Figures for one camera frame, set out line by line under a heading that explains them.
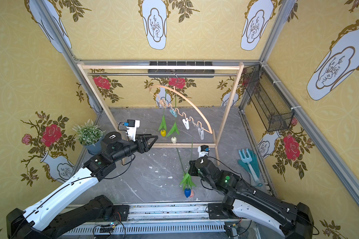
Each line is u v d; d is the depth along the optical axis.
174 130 0.84
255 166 0.90
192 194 0.76
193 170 0.66
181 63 0.93
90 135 0.86
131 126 0.61
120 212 0.73
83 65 0.53
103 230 0.72
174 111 0.73
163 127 0.90
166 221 0.72
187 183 0.82
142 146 0.61
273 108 0.84
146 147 0.62
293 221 0.42
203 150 0.68
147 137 0.63
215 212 0.74
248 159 0.92
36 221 0.39
